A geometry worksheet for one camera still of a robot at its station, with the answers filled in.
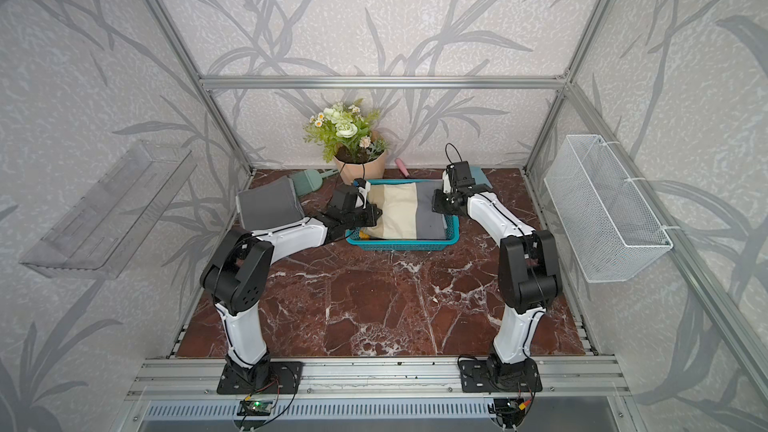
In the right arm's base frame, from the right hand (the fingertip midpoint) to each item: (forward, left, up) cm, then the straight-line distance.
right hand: (436, 201), depth 96 cm
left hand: (-3, +18, -1) cm, 18 cm away
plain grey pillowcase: (+7, +60, -10) cm, 61 cm away
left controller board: (-53, +47, -12) cm, 72 cm away
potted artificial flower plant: (+11, +28, +19) cm, 35 cm away
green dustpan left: (+19, +49, -10) cm, 53 cm away
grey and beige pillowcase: (-2, +10, -2) cm, 10 cm away
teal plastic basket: (-9, -5, -2) cm, 10 cm away
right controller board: (-54, -15, -14) cm, 58 cm away
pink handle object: (+26, +11, -10) cm, 30 cm away
